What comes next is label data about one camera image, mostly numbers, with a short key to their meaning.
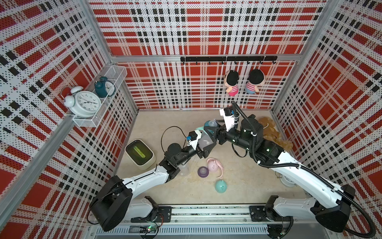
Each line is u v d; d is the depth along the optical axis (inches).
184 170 33.2
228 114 20.9
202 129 24.5
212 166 33.9
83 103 24.3
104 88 28.3
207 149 26.4
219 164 34.0
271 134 37.9
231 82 37.9
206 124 24.6
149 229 27.3
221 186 30.9
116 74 35.5
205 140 27.9
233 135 22.2
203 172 34.2
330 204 15.3
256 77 36.8
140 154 35.4
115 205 16.1
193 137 23.4
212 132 23.7
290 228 27.2
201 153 25.3
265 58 34.8
